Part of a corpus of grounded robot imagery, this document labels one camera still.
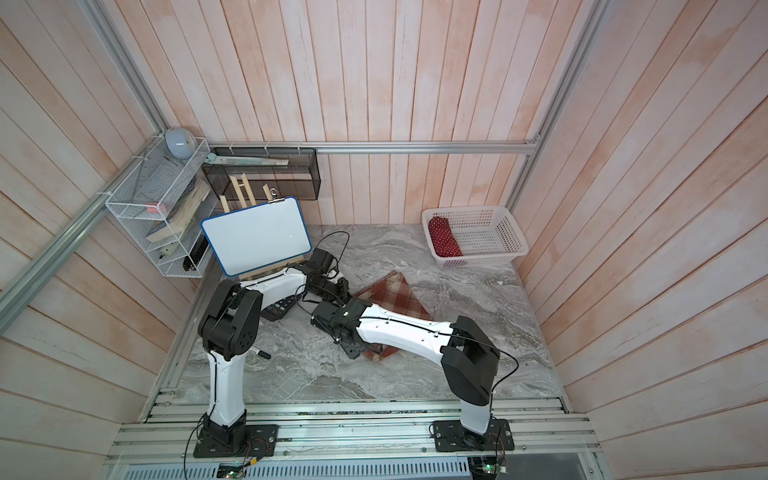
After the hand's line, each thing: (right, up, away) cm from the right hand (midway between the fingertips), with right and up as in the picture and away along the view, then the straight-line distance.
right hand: (363, 339), depth 83 cm
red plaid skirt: (+9, +11, +18) cm, 23 cm away
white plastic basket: (+48, +32, +36) cm, 68 cm away
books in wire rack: (-49, +40, +1) cm, 64 cm away
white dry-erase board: (-33, +30, +8) cm, 45 cm away
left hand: (-3, +8, +12) cm, 15 cm away
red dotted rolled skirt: (+29, +31, +28) cm, 51 cm away
